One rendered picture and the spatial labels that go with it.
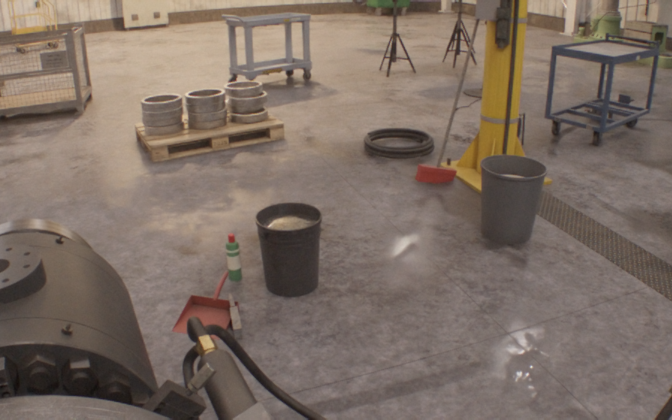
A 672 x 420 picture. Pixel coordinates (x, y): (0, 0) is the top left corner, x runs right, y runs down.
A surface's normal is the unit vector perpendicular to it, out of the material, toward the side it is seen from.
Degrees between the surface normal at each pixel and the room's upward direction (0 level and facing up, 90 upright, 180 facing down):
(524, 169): 85
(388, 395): 0
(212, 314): 0
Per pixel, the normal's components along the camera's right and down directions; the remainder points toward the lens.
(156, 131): -0.13, 0.41
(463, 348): -0.01, -0.91
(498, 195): -0.66, 0.40
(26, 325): 0.18, -0.93
